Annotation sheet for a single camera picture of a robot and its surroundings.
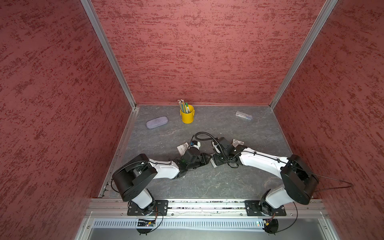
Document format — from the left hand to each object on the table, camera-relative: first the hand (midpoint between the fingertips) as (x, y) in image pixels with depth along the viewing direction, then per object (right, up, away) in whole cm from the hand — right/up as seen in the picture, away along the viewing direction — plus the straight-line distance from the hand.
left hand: (210, 160), depth 86 cm
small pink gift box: (-17, +5, +8) cm, 20 cm away
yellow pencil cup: (-14, +25, +22) cm, 36 cm away
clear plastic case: (+29, +27, +29) cm, 49 cm away
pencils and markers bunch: (-17, +32, +17) cm, 40 cm away
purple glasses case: (-37, +22, +21) cm, 48 cm away
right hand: (+4, -1, +2) cm, 5 cm away
